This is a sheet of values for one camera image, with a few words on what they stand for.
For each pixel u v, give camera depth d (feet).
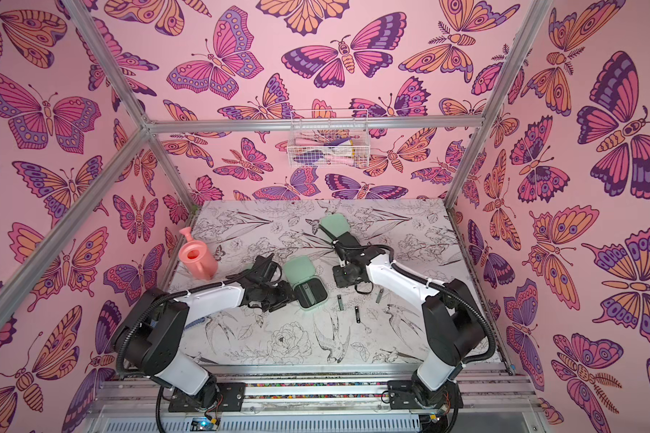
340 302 3.01
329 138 3.13
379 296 3.03
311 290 3.05
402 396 2.39
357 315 2.90
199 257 2.95
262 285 2.39
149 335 1.50
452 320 1.49
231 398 2.43
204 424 2.36
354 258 2.16
